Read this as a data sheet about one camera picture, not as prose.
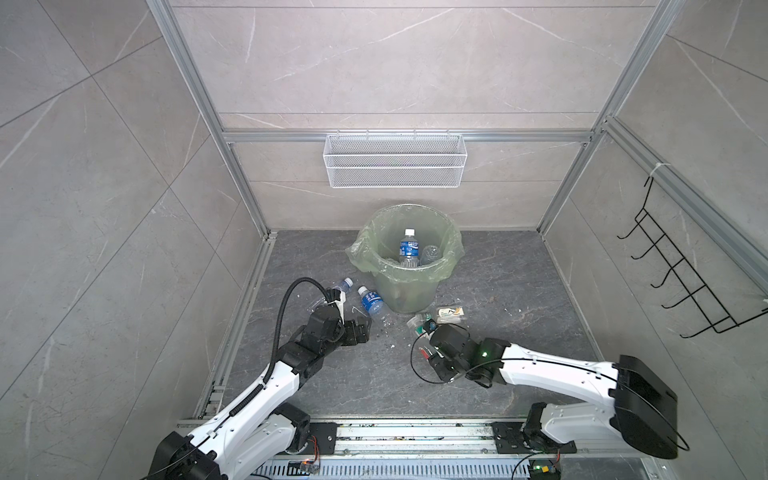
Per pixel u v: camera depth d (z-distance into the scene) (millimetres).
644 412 401
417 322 841
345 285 1009
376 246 881
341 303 741
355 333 715
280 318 580
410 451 730
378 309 950
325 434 734
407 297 884
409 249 932
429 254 926
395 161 1007
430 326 731
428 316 907
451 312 903
